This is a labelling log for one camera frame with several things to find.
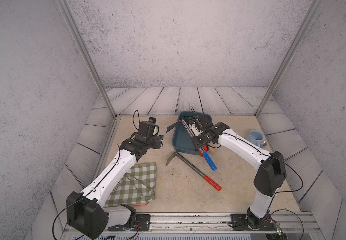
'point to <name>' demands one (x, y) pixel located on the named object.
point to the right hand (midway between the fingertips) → (196, 140)
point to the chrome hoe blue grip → (205, 156)
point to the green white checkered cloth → (138, 187)
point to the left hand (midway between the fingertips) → (158, 137)
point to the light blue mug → (257, 136)
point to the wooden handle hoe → (212, 151)
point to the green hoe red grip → (200, 153)
